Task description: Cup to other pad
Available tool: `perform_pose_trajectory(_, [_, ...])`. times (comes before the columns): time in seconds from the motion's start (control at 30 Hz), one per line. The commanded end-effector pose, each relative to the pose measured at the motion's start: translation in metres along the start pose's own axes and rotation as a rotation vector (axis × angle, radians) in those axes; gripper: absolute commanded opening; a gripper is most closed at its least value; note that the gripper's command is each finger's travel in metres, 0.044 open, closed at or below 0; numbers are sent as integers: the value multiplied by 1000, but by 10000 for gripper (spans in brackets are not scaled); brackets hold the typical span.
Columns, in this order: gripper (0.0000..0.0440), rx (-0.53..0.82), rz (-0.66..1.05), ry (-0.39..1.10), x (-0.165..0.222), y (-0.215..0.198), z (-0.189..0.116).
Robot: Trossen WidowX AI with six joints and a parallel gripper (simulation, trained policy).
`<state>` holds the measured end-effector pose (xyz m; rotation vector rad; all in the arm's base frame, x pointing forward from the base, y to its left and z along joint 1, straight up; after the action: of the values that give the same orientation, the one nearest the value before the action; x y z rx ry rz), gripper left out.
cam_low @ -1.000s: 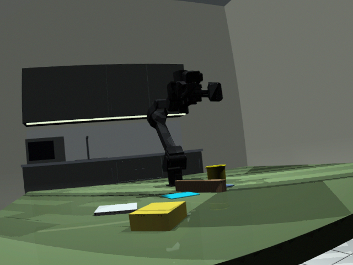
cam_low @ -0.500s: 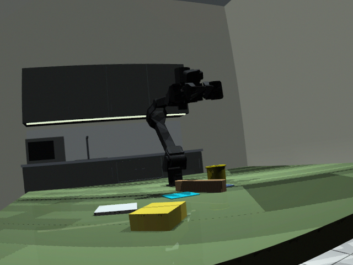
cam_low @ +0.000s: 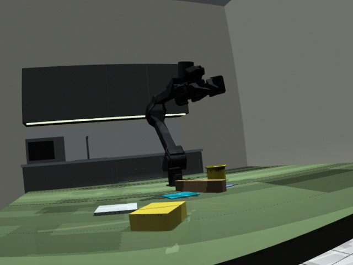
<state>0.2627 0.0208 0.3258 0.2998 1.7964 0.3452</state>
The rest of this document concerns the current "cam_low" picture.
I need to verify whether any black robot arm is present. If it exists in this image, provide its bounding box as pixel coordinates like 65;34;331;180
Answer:
145;61;205;187

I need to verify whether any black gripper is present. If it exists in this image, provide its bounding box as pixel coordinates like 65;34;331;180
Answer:
173;76;226;106

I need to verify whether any yellow box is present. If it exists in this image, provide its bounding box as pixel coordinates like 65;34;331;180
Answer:
129;202;187;231

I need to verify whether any brown wood-grain rectangular block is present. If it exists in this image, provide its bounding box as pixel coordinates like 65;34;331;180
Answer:
175;179;226;192

